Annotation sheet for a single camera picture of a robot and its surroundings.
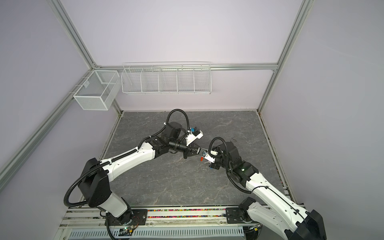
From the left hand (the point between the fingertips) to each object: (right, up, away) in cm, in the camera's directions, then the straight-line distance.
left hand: (203, 153), depth 73 cm
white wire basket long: (-24, +46, +27) cm, 58 cm away
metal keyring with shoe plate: (+1, +1, -10) cm, 10 cm away
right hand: (+3, +1, +4) cm, 5 cm away
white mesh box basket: (-69, +38, +26) cm, 83 cm away
